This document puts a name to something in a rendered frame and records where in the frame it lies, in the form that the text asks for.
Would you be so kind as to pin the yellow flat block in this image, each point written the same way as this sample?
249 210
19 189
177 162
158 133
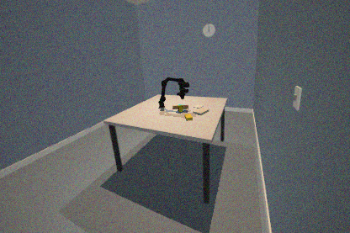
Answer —
188 117

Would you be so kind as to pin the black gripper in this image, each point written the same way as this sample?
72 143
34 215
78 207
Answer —
181 93

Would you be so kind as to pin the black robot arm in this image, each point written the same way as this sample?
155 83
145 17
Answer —
181 84

